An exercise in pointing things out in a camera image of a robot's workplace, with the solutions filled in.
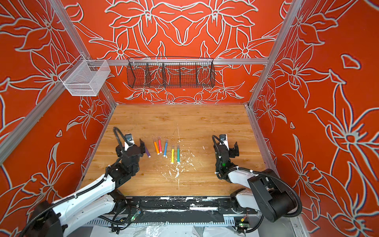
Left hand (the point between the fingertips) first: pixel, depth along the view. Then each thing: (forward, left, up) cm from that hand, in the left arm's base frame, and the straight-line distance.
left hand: (131, 141), depth 79 cm
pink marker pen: (+6, -12, -16) cm, 21 cm away
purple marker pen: (0, -6, -13) cm, 14 cm away
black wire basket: (+48, -16, +13) cm, 52 cm away
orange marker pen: (+5, -10, -16) cm, 20 cm away
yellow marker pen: (-1, -22, -16) cm, 27 cm away
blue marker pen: (+2, -16, -15) cm, 23 cm away
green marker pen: (0, -25, -15) cm, 29 cm away
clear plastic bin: (+36, +37, +15) cm, 54 cm away
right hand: (+7, -55, -7) cm, 56 cm away
